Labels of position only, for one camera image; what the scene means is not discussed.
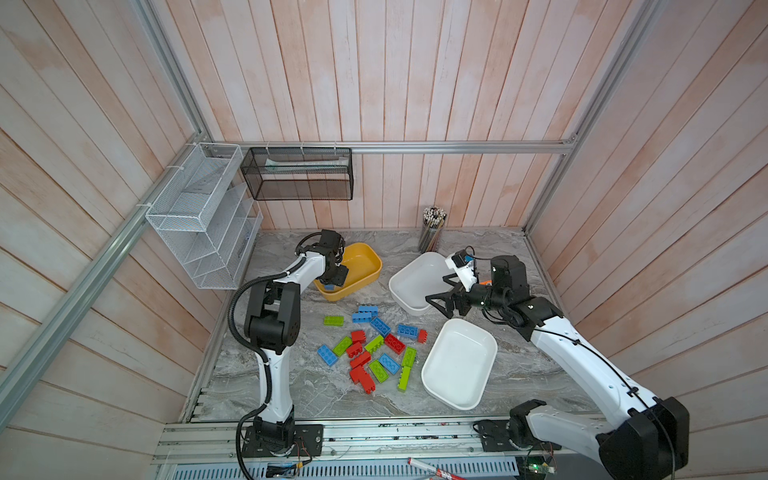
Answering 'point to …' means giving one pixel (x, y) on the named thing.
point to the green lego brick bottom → (403, 379)
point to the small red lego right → (422, 336)
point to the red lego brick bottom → (359, 374)
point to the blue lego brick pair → (365, 314)
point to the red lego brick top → (358, 335)
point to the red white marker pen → (439, 472)
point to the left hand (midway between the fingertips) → (333, 277)
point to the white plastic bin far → (416, 279)
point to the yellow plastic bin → (364, 265)
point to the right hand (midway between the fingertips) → (437, 287)
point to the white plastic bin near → (458, 362)
